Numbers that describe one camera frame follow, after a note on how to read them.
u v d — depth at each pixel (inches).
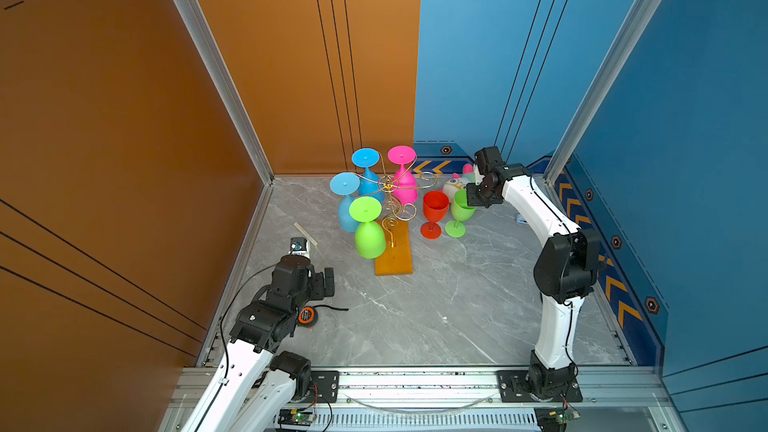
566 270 20.8
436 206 35.6
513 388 28.5
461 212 36.6
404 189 32.6
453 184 42.8
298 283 22.2
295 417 27.8
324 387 28.8
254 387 18.7
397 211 33.1
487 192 31.1
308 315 32.3
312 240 39.9
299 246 25.4
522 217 24.6
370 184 32.8
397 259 37.1
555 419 27.7
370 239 29.1
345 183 28.7
